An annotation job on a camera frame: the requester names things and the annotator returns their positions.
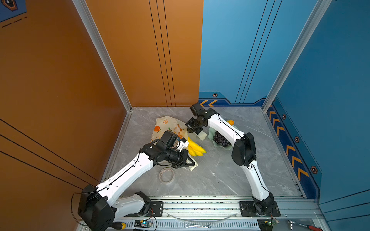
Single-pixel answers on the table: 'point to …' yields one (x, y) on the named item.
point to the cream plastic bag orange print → (167, 123)
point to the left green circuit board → (142, 224)
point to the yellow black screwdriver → (118, 225)
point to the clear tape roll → (166, 175)
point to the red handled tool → (311, 227)
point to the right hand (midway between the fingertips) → (185, 129)
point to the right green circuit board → (272, 221)
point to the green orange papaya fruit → (231, 121)
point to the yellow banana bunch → (194, 149)
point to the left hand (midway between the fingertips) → (195, 162)
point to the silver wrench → (187, 225)
